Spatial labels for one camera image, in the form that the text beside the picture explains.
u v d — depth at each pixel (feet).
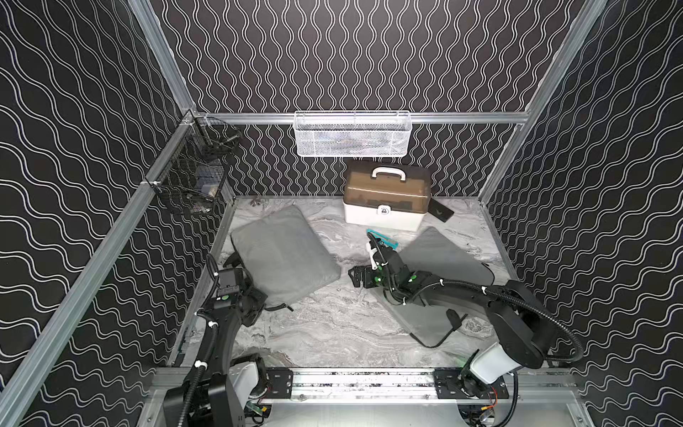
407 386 2.50
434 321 2.68
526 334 1.47
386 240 3.48
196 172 3.01
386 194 3.14
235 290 2.13
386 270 2.20
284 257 3.21
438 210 3.73
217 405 1.30
